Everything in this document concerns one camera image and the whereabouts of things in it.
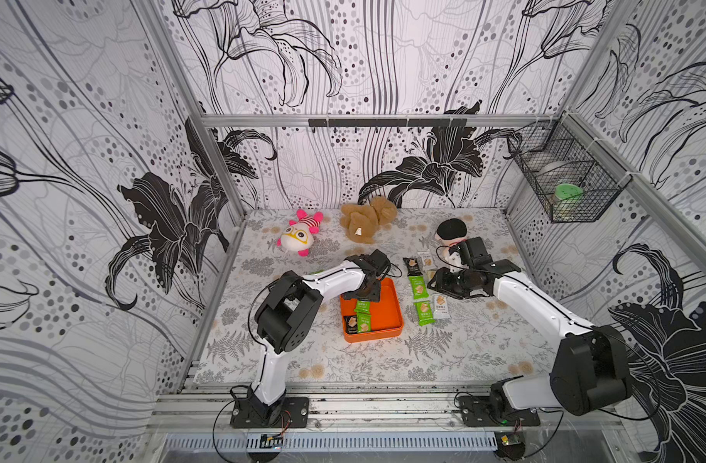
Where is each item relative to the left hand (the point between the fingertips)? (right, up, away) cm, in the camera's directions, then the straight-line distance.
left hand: (364, 298), depth 95 cm
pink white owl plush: (-24, +21, +7) cm, 33 cm away
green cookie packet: (+18, +3, +1) cm, 19 cm away
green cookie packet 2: (+19, -4, -5) cm, 20 cm away
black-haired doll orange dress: (+32, +23, +11) cm, 41 cm away
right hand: (+22, +7, -8) cm, 24 cm away
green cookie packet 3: (0, -4, -6) cm, 8 cm away
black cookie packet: (+17, +10, +6) cm, 21 cm away
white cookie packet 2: (+25, -2, -4) cm, 25 cm away
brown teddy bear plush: (-1, +26, +8) cm, 27 cm away
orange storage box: (+7, -5, -6) cm, 10 cm away
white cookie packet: (+23, +12, +9) cm, 28 cm away
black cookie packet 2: (-4, -6, -7) cm, 11 cm away
